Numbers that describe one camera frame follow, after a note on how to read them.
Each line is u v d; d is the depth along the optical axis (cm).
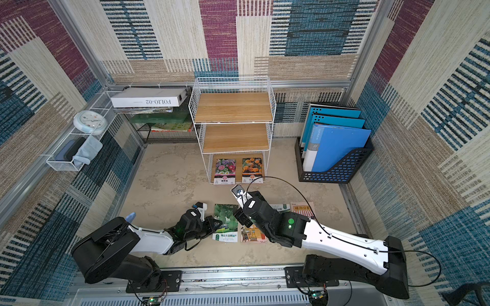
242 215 61
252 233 85
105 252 44
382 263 41
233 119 71
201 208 84
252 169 105
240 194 57
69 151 65
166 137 123
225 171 105
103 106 88
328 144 87
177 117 102
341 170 92
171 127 100
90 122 75
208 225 78
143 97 80
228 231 86
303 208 92
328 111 92
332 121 90
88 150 69
